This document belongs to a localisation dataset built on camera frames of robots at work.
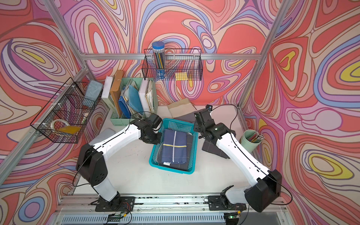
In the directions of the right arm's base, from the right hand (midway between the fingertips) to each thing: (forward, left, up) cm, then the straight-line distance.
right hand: (200, 126), depth 78 cm
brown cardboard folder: (+22, +50, +11) cm, 56 cm away
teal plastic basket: (+12, +12, -13) cm, 21 cm away
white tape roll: (-4, +73, +12) cm, 74 cm away
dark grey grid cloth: (-15, +8, -19) cm, 26 cm away
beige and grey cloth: (+34, +9, -21) cm, 41 cm away
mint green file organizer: (+29, +33, +5) cm, 45 cm away
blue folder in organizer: (+26, +43, -2) cm, 51 cm away
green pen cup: (-4, -31, -10) cm, 33 cm away
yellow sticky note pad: (+33, +10, +12) cm, 37 cm away
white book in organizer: (+27, +58, +10) cm, 65 cm away
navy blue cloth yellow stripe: (-5, +16, -15) cm, 22 cm away
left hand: (-2, +25, -11) cm, 27 cm away
